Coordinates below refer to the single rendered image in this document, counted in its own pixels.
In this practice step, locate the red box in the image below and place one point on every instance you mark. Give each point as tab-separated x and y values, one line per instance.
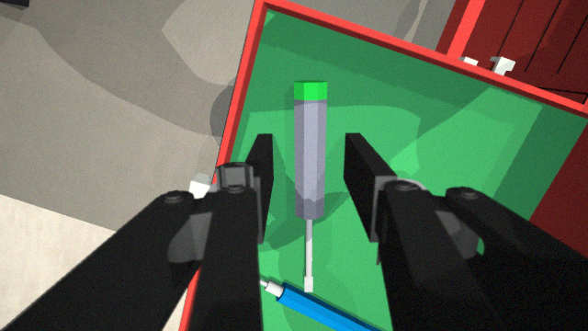
445	120

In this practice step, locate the blue-handled deburring tool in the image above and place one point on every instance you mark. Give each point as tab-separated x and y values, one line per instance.
314	308

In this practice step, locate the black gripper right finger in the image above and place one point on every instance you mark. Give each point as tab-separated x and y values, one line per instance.
532	280

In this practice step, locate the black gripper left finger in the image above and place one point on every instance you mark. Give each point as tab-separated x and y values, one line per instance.
137	277

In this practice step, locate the grey screwdriver with green band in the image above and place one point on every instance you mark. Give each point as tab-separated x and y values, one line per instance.
310	105

